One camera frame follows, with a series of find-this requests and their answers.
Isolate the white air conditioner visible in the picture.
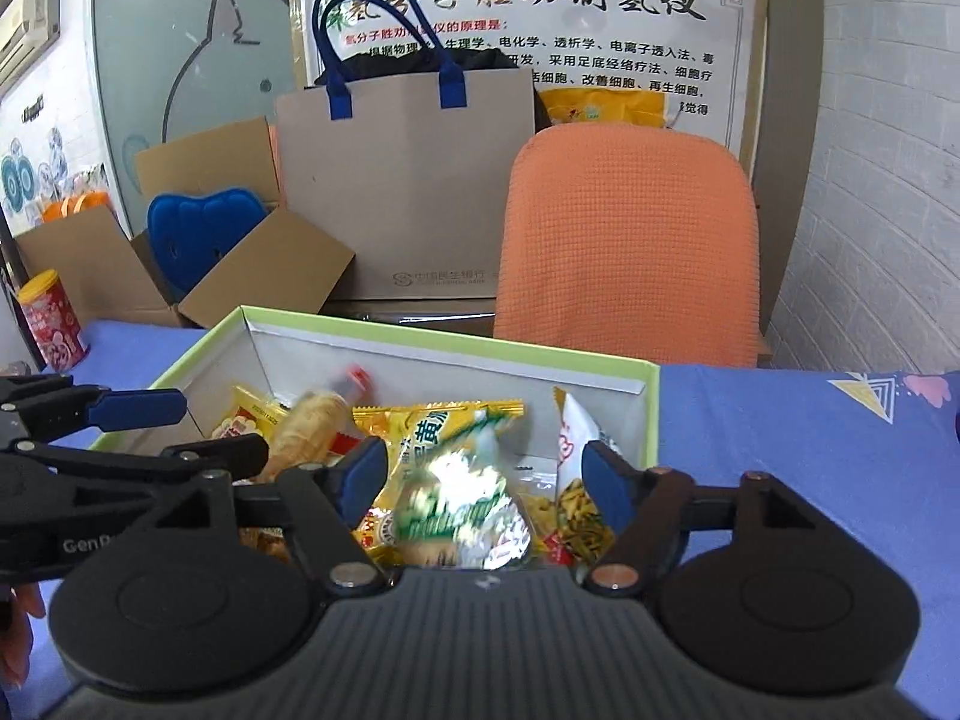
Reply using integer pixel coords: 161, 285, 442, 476
0, 0, 61, 91

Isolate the yellow plastic bag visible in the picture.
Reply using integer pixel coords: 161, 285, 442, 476
540, 86, 668, 128

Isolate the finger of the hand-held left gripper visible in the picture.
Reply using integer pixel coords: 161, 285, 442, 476
0, 435, 271, 500
0, 373, 188, 440

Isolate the person's left hand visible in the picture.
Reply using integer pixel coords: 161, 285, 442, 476
0, 583, 47, 691

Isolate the blue printed tablecloth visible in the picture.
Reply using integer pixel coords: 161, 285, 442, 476
52, 319, 960, 720

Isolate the clear peanut snack packet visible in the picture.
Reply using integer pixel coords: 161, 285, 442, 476
259, 364, 376, 481

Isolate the orange chair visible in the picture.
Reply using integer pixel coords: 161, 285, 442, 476
493, 124, 760, 368

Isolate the red snack canister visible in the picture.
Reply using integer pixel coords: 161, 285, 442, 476
16, 268, 91, 374

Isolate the green foil snack packet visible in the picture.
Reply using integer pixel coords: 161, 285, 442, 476
394, 405, 535, 569

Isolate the paper bag with blue handles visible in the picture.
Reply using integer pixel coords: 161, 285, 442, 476
274, 0, 537, 302

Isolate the open cardboard box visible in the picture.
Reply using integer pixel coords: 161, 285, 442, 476
15, 116, 357, 331

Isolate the blue cushion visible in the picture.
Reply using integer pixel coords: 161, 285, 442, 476
146, 186, 271, 301

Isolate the cat outline window decal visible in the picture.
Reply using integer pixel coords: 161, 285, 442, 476
161, 0, 301, 143

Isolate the white wall poster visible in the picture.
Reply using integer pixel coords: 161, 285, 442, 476
289, 0, 772, 166

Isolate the yellow strips snack packet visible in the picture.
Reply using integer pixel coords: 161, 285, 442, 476
525, 476, 620, 567

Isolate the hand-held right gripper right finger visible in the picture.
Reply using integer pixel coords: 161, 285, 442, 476
583, 440, 841, 599

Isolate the yellow chips packet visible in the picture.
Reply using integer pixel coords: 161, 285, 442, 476
352, 399, 526, 563

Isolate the white snack packet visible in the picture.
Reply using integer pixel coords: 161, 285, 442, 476
551, 386, 601, 481

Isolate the blue plate wall decoration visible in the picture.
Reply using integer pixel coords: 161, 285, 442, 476
0, 127, 76, 226

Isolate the orange basket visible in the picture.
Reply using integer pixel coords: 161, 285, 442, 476
41, 191, 113, 223

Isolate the yellow biscuit packet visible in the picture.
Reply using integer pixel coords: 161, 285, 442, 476
210, 384, 290, 443

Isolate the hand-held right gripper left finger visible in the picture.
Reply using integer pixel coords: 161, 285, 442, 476
150, 436, 389, 596

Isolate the green cardboard box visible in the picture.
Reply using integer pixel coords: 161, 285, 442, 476
90, 305, 661, 586

